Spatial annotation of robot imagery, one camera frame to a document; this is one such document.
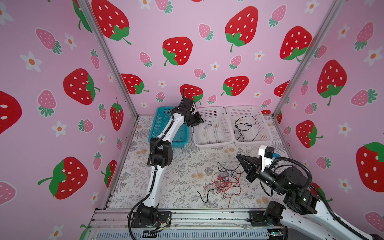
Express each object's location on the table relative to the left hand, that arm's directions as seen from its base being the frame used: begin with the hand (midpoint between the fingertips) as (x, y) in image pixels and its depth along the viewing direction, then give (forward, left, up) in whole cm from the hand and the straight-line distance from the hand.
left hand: (203, 120), depth 98 cm
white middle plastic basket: (+5, -11, -13) cm, 18 cm away
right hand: (-38, -12, +19) cm, 44 cm away
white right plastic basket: (+8, -36, -14) cm, 40 cm away
